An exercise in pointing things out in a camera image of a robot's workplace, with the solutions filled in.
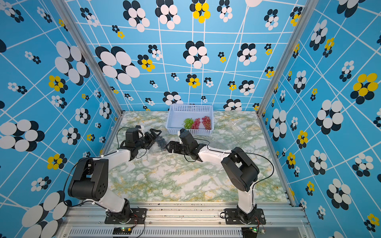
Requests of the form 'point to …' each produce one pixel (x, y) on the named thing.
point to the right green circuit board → (249, 232)
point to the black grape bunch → (161, 143)
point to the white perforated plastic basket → (176, 113)
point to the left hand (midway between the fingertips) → (160, 134)
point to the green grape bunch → (188, 123)
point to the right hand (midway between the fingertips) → (172, 147)
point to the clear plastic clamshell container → (155, 148)
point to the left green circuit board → (122, 230)
